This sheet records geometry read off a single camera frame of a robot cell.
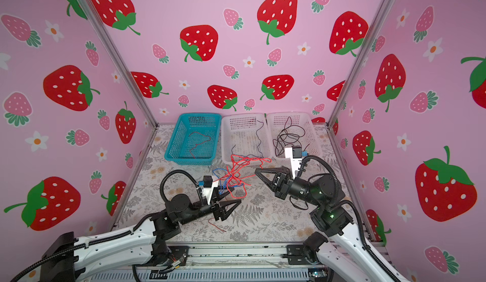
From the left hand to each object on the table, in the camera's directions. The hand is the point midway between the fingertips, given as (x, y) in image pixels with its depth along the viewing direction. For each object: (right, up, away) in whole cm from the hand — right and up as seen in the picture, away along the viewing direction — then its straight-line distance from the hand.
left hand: (236, 196), depth 65 cm
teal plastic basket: (-29, +21, +49) cm, 61 cm away
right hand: (+6, +10, -13) cm, 17 cm away
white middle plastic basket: (+2, +21, +49) cm, 53 cm away
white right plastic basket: (+40, +17, +42) cm, 60 cm away
